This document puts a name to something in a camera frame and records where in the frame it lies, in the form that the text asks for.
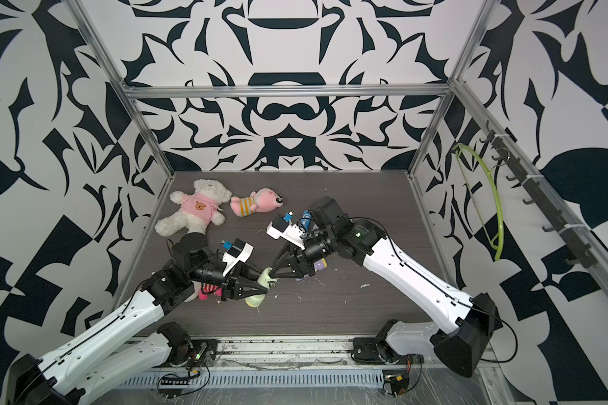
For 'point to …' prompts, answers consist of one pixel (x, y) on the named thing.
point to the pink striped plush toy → (265, 200)
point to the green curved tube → (501, 238)
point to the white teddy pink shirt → (198, 208)
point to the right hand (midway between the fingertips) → (273, 268)
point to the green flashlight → (264, 278)
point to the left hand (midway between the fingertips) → (267, 277)
